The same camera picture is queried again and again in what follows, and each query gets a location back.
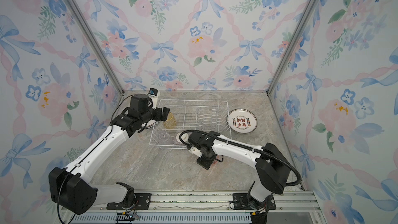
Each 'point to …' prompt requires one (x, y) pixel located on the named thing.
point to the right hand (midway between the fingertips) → (205, 160)
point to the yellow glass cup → (170, 123)
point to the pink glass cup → (218, 157)
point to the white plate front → (242, 121)
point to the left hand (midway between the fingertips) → (161, 105)
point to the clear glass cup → (164, 136)
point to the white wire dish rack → (189, 116)
